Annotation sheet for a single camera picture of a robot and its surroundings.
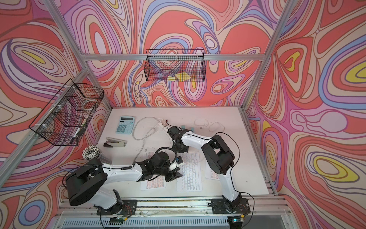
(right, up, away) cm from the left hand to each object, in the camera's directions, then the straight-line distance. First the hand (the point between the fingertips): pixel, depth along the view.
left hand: (181, 173), depth 81 cm
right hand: (-2, +8, +13) cm, 16 cm away
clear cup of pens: (-47, +14, -7) cm, 49 cm away
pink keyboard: (-14, -6, 0) cm, 15 cm away
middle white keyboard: (+6, 0, +4) cm, 7 cm away
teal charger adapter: (+1, +26, +23) cm, 35 cm away
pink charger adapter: (-13, +30, +20) cm, 39 cm away
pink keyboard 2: (+18, -2, +3) cm, 18 cm away
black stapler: (-49, +15, +18) cm, 54 cm away
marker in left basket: (-55, +23, -9) cm, 60 cm away
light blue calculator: (-43, +27, +24) cm, 56 cm away
